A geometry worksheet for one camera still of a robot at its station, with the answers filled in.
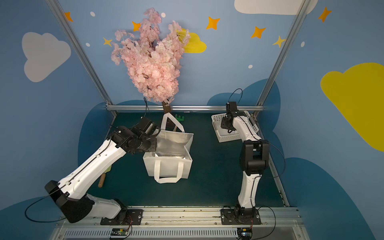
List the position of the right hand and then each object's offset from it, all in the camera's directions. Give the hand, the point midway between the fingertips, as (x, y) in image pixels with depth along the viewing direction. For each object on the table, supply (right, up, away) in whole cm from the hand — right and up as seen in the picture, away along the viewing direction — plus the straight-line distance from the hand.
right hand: (228, 124), depth 98 cm
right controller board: (+2, -55, -25) cm, 61 cm away
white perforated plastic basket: (-4, -7, +1) cm, 8 cm away
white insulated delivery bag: (-33, -17, -29) cm, 48 cm away
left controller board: (-61, -54, -26) cm, 86 cm away
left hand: (-44, -10, -24) cm, 51 cm away
